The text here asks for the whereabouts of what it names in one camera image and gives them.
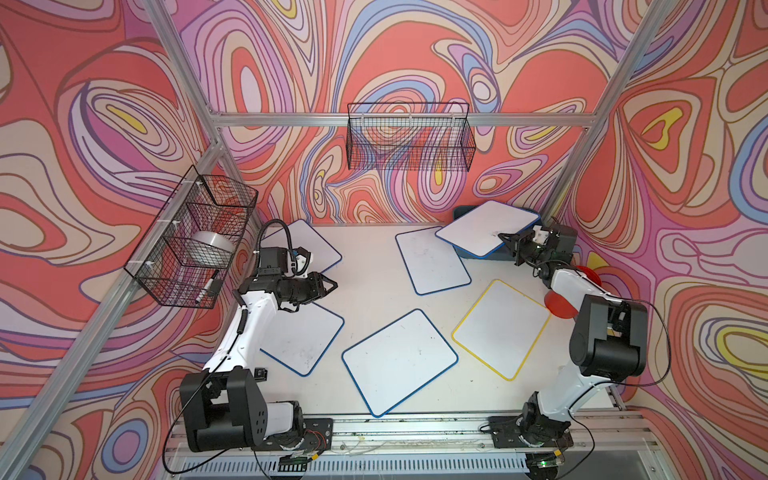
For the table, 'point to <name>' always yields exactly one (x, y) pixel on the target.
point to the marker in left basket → (204, 289)
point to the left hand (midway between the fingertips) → (332, 288)
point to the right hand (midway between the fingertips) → (497, 238)
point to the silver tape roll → (211, 246)
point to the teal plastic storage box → (502, 253)
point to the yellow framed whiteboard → (502, 328)
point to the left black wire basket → (184, 255)
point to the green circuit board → (291, 463)
